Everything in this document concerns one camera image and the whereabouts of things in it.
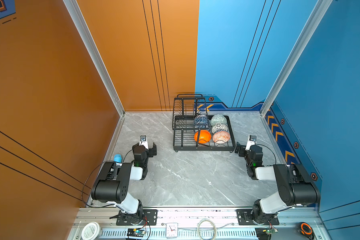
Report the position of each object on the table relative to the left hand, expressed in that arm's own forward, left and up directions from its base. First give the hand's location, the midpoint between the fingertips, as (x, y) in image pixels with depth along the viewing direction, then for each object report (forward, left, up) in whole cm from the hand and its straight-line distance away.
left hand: (146, 142), depth 94 cm
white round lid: (-46, +16, -2) cm, 49 cm away
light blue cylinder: (-9, +17, -4) cm, 20 cm away
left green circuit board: (-46, -2, -9) cm, 47 cm away
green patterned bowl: (+22, -49, -1) cm, 54 cm away
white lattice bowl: (+15, -49, -2) cm, 51 cm away
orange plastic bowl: (+6, -38, -2) cm, 38 cm away
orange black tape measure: (-44, -81, -4) cm, 92 cm away
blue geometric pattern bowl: (+20, -36, -2) cm, 41 cm away
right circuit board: (-45, -66, -6) cm, 80 cm away
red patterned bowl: (+8, -50, -4) cm, 50 cm away
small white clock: (-45, -19, -5) cm, 49 cm away
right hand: (0, -62, 0) cm, 62 cm away
